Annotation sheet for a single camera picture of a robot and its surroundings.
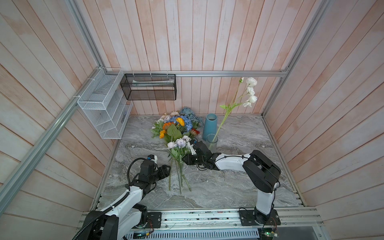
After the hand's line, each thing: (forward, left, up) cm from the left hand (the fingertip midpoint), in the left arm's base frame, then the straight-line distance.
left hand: (166, 171), depth 87 cm
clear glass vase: (+11, -27, +14) cm, 32 cm away
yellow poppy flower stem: (+27, -8, +14) cm, 31 cm away
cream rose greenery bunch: (+29, +11, +2) cm, 31 cm away
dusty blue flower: (+37, -20, +4) cm, 42 cm away
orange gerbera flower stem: (+23, -3, +8) cm, 24 cm away
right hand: (+7, -9, +2) cm, 12 cm away
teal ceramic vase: (+25, -27, +14) cm, 39 cm away
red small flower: (+29, -17, +2) cm, 34 cm away
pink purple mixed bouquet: (+11, -6, +7) cm, 15 cm away
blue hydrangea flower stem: (+30, -13, +10) cm, 34 cm away
